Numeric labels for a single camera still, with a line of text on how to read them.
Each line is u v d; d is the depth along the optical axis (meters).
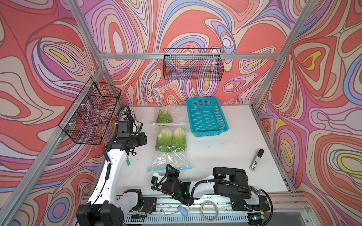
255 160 0.86
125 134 0.58
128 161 0.88
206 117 1.12
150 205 0.73
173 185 0.62
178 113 1.11
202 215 0.69
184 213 0.69
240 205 0.73
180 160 0.84
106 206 0.38
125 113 0.93
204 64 0.96
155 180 0.70
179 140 0.91
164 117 1.01
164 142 0.88
